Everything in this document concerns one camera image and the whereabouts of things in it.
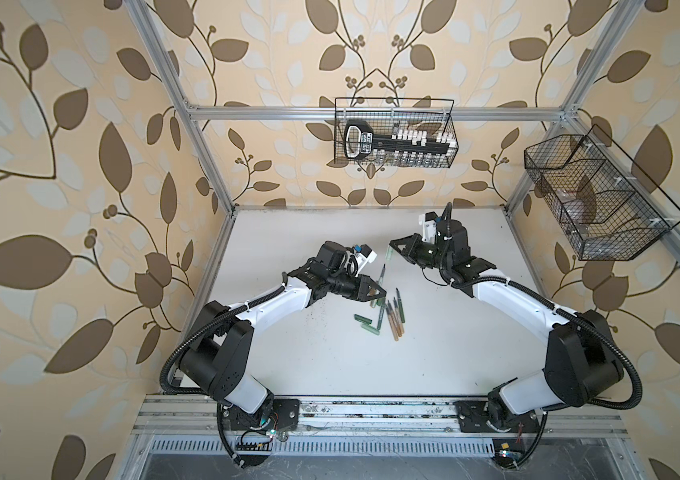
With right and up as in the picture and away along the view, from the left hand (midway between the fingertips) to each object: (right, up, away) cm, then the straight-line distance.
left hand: (386, 292), depth 78 cm
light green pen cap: (+1, +10, +4) cm, 11 cm away
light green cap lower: (-3, -13, +11) cm, 18 cm away
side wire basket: (+54, +22, -5) cm, 59 cm away
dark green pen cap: (-6, -11, +13) cm, 18 cm away
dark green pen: (+7, -9, +14) cm, 18 cm away
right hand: (+2, +12, +4) cm, 13 cm away
